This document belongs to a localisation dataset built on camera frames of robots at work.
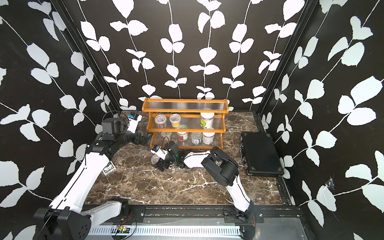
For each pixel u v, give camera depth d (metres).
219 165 0.55
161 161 0.81
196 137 0.98
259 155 0.91
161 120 0.88
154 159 0.88
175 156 0.73
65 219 0.37
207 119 0.85
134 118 0.65
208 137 0.94
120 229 0.70
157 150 0.78
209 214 0.75
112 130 0.56
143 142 0.69
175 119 0.88
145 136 0.69
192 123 1.12
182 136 0.98
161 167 0.82
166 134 0.98
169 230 0.70
